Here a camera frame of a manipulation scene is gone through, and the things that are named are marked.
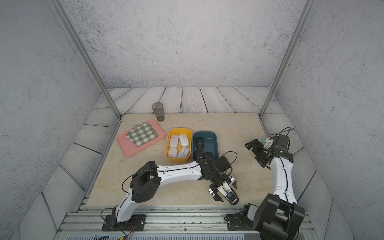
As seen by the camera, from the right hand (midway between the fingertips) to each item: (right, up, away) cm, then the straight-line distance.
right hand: (252, 149), depth 81 cm
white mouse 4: (-45, -4, +16) cm, 48 cm away
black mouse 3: (-22, -7, +15) cm, 28 cm away
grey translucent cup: (-58, +24, +30) cm, 69 cm away
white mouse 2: (-45, +2, +23) cm, 51 cm away
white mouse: (-38, +3, +21) cm, 44 cm away
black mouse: (-28, +1, +21) cm, 35 cm away
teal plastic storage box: (-20, +1, +22) cm, 30 cm away
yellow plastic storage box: (-47, +8, +24) cm, 54 cm away
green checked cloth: (-69, +6, +28) cm, 74 cm away
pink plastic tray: (-75, -3, +21) cm, 78 cm away
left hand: (-11, -21, -5) cm, 25 cm away
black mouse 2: (-29, -5, +16) cm, 33 cm away
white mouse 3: (-38, -5, +15) cm, 41 cm away
